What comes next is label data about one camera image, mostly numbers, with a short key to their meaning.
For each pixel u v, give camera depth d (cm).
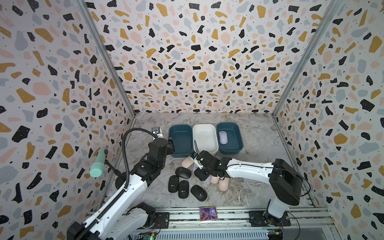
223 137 105
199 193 80
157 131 64
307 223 77
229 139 106
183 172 88
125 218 55
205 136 106
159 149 54
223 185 84
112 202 42
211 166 66
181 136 113
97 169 53
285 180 46
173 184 84
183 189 81
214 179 83
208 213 75
